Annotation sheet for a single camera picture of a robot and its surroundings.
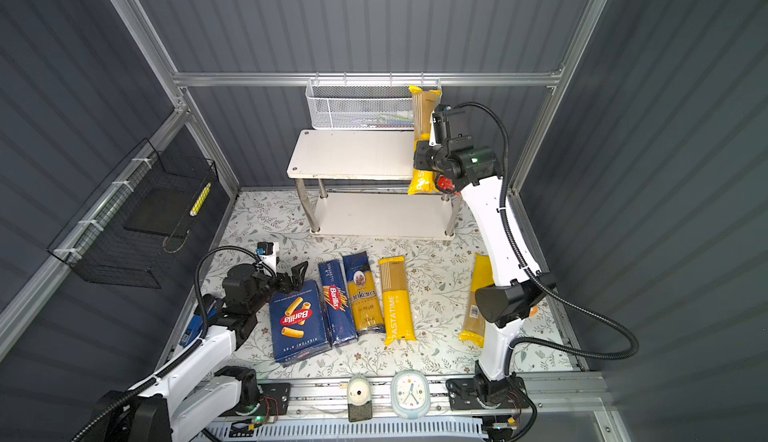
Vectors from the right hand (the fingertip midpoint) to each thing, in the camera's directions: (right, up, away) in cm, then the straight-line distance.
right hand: (424, 152), depth 74 cm
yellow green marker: (-60, -13, +5) cm, 62 cm away
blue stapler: (-64, -47, +10) cm, 80 cm away
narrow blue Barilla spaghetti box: (-23, -45, +10) cm, 52 cm away
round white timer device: (-16, -58, -6) cm, 60 cm away
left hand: (-37, -29, +10) cm, 48 cm away
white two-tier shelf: (-29, +1, +8) cm, 31 cm away
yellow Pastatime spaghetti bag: (-7, -44, +11) cm, 46 cm away
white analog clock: (-4, -60, -2) cm, 60 cm away
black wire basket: (-73, -21, -5) cm, 76 cm away
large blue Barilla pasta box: (-33, -47, +5) cm, 57 cm away
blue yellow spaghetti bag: (-17, -40, +15) cm, 46 cm away
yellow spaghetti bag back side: (+14, -48, +8) cm, 51 cm away
